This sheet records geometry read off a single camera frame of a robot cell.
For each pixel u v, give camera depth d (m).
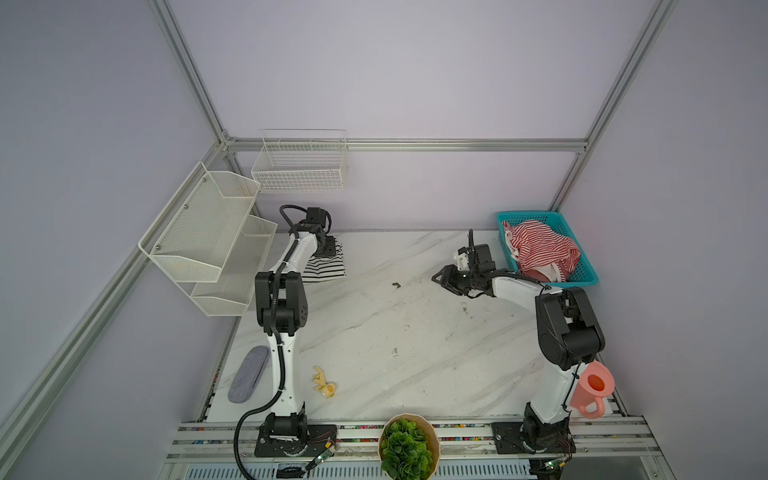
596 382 0.73
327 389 0.79
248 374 0.82
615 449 0.73
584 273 0.98
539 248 1.05
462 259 0.91
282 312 0.61
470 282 0.78
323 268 1.04
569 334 0.51
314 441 0.73
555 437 0.69
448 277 0.87
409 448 0.63
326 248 0.96
